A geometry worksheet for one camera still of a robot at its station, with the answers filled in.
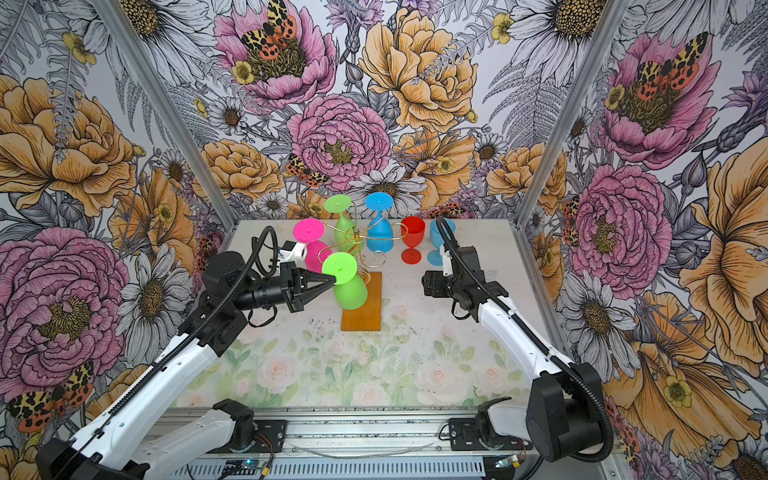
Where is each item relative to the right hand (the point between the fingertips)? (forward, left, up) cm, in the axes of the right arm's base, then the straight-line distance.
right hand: (434, 288), depth 85 cm
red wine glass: (+22, +4, 0) cm, 23 cm away
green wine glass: (-9, +21, +13) cm, 27 cm away
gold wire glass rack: (+4, +20, +17) cm, 27 cm away
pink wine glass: (+4, +31, +20) cm, 37 cm away
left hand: (-13, +23, +20) cm, 33 cm away
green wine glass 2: (+4, +23, +17) cm, 29 cm away
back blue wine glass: (+13, +15, +10) cm, 22 cm away
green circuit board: (-39, +48, -15) cm, 63 cm away
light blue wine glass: (+23, -4, -14) cm, 27 cm away
